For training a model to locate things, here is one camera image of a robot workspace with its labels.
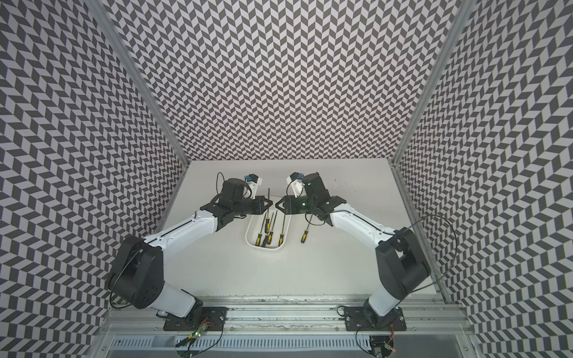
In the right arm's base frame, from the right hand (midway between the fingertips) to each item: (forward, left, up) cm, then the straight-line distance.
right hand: (281, 208), depth 82 cm
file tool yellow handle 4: (-2, -10, -17) cm, 19 cm away
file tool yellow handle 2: (-3, +5, -14) cm, 16 cm away
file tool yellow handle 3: (-2, +5, -5) cm, 8 cm away
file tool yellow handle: (-5, +10, -15) cm, 19 cm away
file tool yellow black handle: (-3, 0, -15) cm, 16 cm away
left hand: (+3, +4, -2) cm, 5 cm away
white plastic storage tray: (+3, +12, -15) cm, 20 cm away
